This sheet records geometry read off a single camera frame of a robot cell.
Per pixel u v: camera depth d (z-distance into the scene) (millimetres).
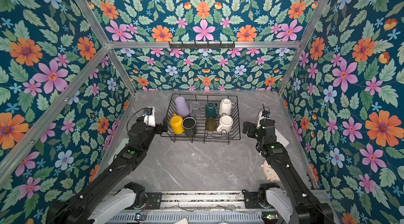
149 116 653
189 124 887
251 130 729
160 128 703
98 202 483
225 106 958
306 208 406
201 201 750
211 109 943
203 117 1033
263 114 708
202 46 933
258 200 733
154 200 736
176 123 883
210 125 932
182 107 971
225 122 907
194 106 973
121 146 896
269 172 795
